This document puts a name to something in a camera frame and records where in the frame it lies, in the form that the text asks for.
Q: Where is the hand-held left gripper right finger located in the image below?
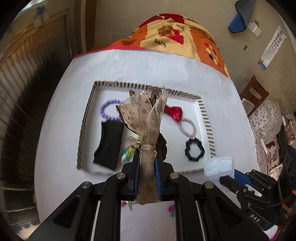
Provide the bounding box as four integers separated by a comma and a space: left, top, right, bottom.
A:
154, 160, 271, 241

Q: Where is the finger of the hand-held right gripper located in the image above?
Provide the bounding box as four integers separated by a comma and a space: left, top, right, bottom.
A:
219, 176, 249, 200
233, 169, 257, 186

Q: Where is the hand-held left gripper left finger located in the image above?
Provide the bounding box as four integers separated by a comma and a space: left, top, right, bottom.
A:
28, 160, 140, 241

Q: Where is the white fluffy scrunchie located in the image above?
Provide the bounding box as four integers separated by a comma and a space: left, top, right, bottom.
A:
204, 156, 235, 186

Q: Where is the black scrunchie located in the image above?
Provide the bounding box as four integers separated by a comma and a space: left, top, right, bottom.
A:
185, 137, 205, 162

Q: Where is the black cloth headband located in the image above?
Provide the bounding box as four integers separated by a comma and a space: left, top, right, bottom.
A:
93, 120, 124, 171

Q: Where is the brown scrunchie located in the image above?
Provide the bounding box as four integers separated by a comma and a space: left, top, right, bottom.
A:
157, 132, 167, 161

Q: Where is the silver hair tie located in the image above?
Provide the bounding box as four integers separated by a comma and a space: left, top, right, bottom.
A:
178, 118, 196, 137

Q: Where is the red bow hair clip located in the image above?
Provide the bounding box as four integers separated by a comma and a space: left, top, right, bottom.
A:
164, 105, 183, 122

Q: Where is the purple bead bracelet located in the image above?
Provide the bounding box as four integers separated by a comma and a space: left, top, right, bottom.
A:
100, 99, 124, 121

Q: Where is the black white striped box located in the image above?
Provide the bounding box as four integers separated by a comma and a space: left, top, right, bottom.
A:
76, 80, 216, 174

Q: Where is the floral cushion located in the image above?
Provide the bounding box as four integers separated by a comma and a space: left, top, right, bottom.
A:
247, 100, 284, 149

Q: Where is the wooden chair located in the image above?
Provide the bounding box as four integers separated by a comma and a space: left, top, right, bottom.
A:
239, 75, 270, 116

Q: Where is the wooden slatted door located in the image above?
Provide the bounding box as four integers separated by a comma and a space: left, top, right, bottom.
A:
0, 7, 84, 209

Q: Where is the blue grey cloth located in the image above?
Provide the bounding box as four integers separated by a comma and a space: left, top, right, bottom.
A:
228, 0, 256, 33

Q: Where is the orange red printed blanket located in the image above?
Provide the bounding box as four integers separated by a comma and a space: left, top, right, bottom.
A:
76, 13, 232, 79

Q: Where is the wall eye chart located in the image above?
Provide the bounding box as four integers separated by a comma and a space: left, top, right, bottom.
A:
258, 25, 287, 69

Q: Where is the white wall switch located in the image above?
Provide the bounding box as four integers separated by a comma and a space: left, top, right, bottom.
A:
247, 20, 262, 37

